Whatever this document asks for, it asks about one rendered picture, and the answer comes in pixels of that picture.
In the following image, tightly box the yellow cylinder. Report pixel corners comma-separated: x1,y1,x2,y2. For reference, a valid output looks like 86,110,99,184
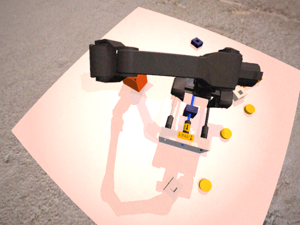
220,128,232,139
244,104,255,114
198,179,212,192

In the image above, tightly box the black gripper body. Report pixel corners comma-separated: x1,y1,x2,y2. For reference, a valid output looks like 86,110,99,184
171,77,233,109

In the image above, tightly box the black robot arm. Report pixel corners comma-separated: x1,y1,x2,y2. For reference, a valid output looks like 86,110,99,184
89,38,263,92

